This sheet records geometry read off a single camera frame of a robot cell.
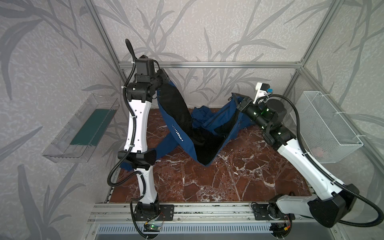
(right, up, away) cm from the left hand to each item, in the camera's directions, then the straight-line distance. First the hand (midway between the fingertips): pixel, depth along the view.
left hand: (168, 68), depth 71 cm
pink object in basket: (+73, -40, +2) cm, 84 cm away
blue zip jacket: (+13, -34, +29) cm, 46 cm away
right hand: (+30, -12, -7) cm, 33 cm away
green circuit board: (-6, -76, 0) cm, 77 cm away
